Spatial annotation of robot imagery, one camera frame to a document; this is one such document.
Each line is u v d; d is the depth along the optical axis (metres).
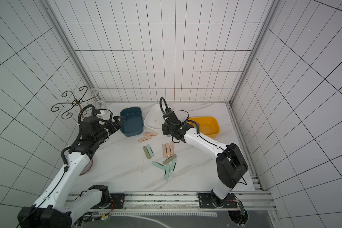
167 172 0.83
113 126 0.67
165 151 0.90
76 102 0.78
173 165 0.85
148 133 1.01
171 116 0.64
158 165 0.85
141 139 0.97
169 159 0.88
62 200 0.42
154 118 1.07
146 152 0.90
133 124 1.08
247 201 0.74
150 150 0.92
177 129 0.62
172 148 0.92
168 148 0.92
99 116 0.68
